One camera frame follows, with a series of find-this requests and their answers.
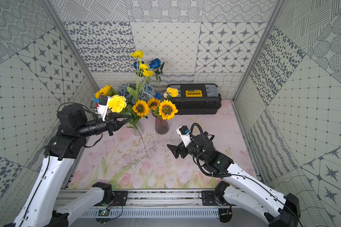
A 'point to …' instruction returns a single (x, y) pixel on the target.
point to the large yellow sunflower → (141, 108)
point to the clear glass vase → (139, 129)
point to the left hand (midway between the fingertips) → (132, 119)
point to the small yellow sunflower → (153, 103)
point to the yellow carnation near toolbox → (174, 92)
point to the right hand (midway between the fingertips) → (175, 141)
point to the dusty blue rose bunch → (133, 95)
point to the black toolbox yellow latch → (197, 98)
